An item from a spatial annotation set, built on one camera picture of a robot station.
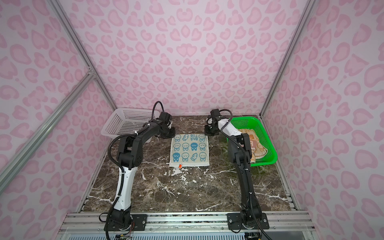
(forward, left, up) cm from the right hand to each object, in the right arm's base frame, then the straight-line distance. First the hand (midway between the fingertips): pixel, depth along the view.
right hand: (207, 131), depth 107 cm
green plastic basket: (+7, -30, +2) cm, 31 cm away
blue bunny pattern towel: (-14, +12, -2) cm, 19 cm away
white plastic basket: (+11, +63, -1) cm, 64 cm away
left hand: (-2, +23, 0) cm, 23 cm away
